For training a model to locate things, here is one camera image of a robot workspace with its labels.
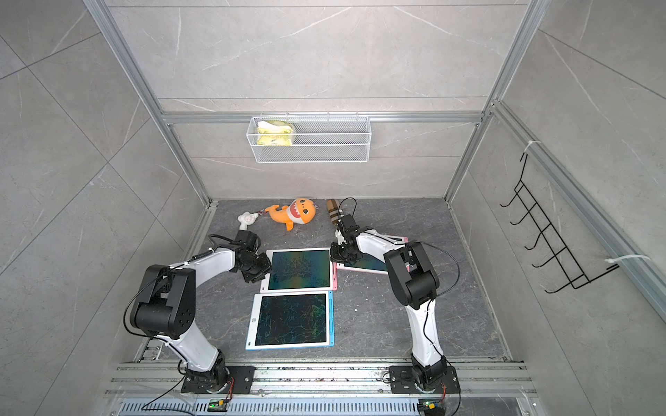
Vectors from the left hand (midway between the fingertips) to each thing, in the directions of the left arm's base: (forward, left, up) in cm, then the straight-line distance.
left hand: (273, 267), depth 95 cm
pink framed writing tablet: (0, -10, -2) cm, 10 cm away
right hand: (+4, -23, -1) cm, 23 cm away
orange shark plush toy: (+24, -9, +5) cm, 26 cm away
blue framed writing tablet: (-20, -6, -1) cm, 20 cm away
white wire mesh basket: (+41, -15, +28) cm, 52 cm away
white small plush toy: (+23, +14, +2) cm, 27 cm away
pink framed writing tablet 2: (-1, -34, -3) cm, 34 cm away
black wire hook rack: (-4, -81, +30) cm, 87 cm away
